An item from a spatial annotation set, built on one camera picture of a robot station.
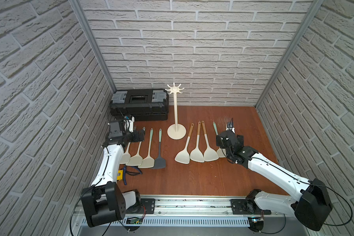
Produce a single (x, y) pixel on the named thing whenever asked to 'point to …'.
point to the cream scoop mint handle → (126, 157)
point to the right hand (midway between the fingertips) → (229, 135)
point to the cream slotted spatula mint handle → (137, 160)
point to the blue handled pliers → (124, 172)
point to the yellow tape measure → (120, 178)
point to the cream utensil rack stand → (176, 131)
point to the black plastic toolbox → (143, 104)
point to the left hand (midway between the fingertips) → (138, 129)
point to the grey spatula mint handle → (159, 162)
